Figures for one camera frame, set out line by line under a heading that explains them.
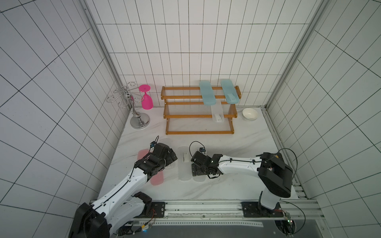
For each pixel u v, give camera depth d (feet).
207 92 3.07
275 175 1.48
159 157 2.01
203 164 2.15
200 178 2.73
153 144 2.37
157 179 2.70
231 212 2.38
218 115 3.02
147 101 3.29
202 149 2.63
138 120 3.56
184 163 2.92
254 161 1.62
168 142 3.27
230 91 2.87
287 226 2.20
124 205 1.68
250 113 3.64
